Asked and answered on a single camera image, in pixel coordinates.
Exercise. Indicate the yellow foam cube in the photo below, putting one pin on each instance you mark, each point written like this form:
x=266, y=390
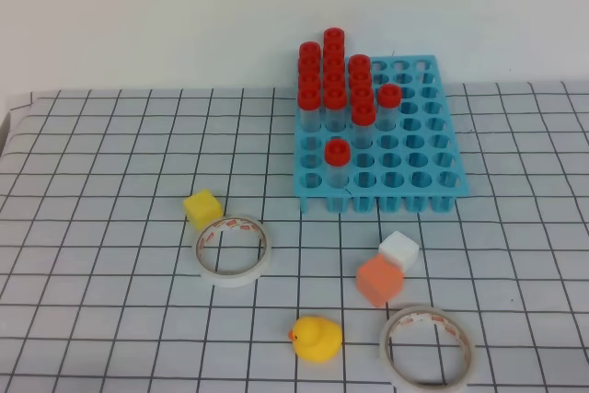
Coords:
x=202, y=208

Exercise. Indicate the orange foam cube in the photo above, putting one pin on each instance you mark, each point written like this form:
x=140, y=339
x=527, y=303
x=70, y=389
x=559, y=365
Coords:
x=379, y=280

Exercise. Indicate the white tape roll right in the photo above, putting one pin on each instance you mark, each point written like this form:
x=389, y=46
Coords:
x=424, y=349

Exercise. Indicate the white tape roll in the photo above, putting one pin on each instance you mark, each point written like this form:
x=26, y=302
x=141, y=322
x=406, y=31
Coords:
x=232, y=252
x=424, y=349

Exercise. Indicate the yellow rubber duck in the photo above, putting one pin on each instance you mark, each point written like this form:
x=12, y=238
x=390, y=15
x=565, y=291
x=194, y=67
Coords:
x=315, y=339

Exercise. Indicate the white tape roll left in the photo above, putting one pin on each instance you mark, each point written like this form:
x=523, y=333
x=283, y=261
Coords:
x=232, y=252

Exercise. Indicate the blue test tube rack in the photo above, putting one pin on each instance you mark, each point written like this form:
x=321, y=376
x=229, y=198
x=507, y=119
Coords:
x=417, y=165

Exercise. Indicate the red capped tube front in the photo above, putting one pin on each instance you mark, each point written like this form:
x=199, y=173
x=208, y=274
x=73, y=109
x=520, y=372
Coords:
x=337, y=155

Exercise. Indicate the white foam cube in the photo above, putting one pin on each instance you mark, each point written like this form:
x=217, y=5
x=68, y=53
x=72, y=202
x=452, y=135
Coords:
x=399, y=250

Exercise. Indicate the red capped test tube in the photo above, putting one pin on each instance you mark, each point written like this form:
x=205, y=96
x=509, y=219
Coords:
x=388, y=100

